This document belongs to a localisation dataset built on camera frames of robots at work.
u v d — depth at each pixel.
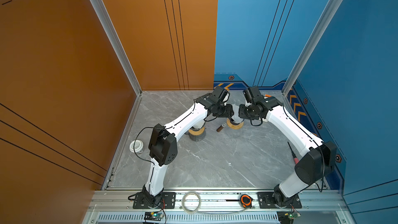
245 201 0.71
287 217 0.70
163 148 0.50
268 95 0.62
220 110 0.72
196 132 0.86
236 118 0.78
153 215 0.71
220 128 0.92
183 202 0.73
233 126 0.87
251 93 0.63
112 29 0.85
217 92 0.68
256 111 0.57
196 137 0.90
